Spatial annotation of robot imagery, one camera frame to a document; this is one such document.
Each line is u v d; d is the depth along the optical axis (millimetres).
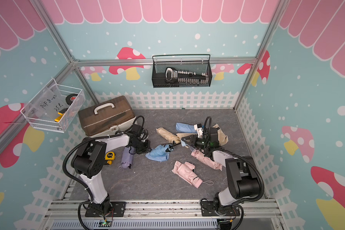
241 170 507
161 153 893
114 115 882
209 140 715
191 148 824
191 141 797
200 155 894
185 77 880
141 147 852
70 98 793
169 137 969
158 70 959
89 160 509
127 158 887
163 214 729
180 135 986
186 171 831
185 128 1036
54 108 695
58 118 632
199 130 831
